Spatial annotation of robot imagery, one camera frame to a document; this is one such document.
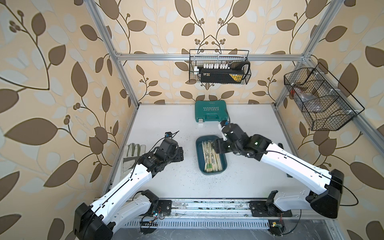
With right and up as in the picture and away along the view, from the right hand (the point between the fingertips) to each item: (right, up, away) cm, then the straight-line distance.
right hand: (216, 144), depth 75 cm
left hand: (-19, -4, +3) cm, 20 cm away
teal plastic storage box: (-8, -11, +14) cm, 19 cm away
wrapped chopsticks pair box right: (+2, -13, +14) cm, 19 cm away
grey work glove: (-50, -8, +18) cm, 54 cm away
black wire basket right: (+54, +20, -3) cm, 58 cm away
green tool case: (0, +19, +36) cm, 41 cm away
